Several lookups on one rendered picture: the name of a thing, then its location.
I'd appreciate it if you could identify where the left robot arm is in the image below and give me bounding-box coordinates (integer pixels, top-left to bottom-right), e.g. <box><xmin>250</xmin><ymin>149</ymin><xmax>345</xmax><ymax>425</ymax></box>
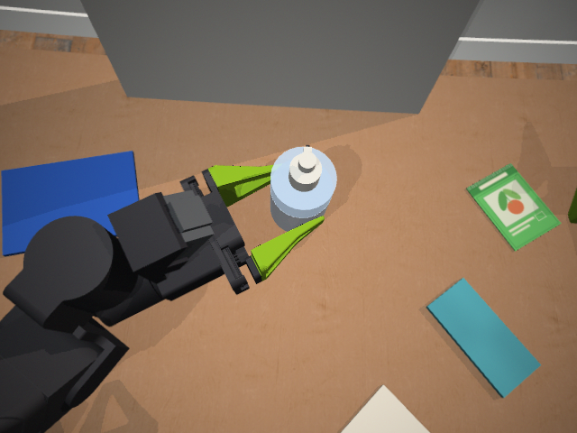
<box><xmin>0</xmin><ymin>190</ymin><xmax>224</xmax><ymax>433</ymax></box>

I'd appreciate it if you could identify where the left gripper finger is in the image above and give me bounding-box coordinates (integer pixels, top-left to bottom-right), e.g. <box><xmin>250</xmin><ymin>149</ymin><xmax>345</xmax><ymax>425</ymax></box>
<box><xmin>251</xmin><ymin>216</ymin><xmax>325</xmax><ymax>281</ymax></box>
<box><xmin>208</xmin><ymin>165</ymin><xmax>273</xmax><ymax>207</ymax></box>

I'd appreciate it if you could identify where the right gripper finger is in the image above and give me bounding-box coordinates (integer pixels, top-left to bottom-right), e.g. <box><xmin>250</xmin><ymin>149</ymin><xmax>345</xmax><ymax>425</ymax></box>
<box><xmin>568</xmin><ymin>189</ymin><xmax>577</xmax><ymax>224</ymax></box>

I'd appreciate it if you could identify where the blue flat rectangular panel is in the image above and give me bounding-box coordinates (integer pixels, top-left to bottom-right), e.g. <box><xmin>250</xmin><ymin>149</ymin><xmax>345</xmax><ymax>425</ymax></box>
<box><xmin>1</xmin><ymin>151</ymin><xmax>139</xmax><ymax>256</ymax></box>

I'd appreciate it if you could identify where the teal flat rectangular panel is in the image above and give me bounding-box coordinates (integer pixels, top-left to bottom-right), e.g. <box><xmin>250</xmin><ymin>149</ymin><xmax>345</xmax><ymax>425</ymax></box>
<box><xmin>426</xmin><ymin>278</ymin><xmax>541</xmax><ymax>398</ymax></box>

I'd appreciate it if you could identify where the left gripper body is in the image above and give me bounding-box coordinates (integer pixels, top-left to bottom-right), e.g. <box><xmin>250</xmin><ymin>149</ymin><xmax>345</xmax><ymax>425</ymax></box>
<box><xmin>179</xmin><ymin>169</ymin><xmax>262</xmax><ymax>295</ymax></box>

